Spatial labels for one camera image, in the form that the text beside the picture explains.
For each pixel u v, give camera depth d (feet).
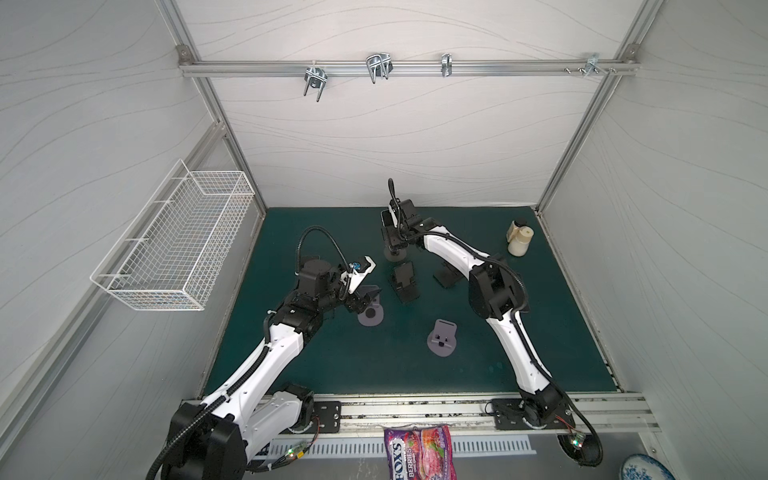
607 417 2.45
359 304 2.29
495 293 2.06
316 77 2.61
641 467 2.15
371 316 2.98
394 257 3.52
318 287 1.95
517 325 2.09
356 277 2.17
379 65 2.51
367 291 2.30
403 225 2.73
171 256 2.23
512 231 3.50
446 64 2.57
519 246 3.42
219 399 1.35
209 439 1.25
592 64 2.51
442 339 2.68
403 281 3.06
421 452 2.20
